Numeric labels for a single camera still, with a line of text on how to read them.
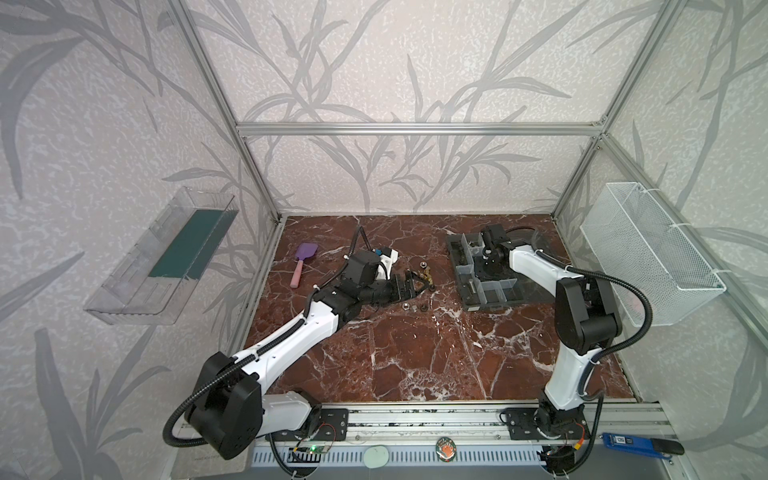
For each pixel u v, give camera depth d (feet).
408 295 2.22
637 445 2.20
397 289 2.23
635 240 2.23
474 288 3.23
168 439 1.27
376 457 2.22
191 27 2.38
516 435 2.38
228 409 1.30
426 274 3.34
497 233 2.61
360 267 1.97
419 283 2.42
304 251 3.54
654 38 2.44
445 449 2.31
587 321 1.66
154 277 2.12
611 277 1.64
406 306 3.07
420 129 3.14
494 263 2.41
